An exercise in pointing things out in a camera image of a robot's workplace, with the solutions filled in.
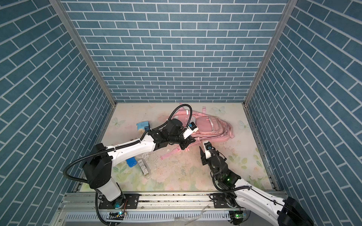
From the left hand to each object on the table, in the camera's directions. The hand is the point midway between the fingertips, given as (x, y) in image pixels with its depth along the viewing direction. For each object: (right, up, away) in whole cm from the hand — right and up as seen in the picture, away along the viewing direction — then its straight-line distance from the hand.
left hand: (198, 141), depth 79 cm
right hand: (+4, -3, +2) cm, 6 cm away
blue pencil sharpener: (-37, +8, +22) cm, 44 cm away
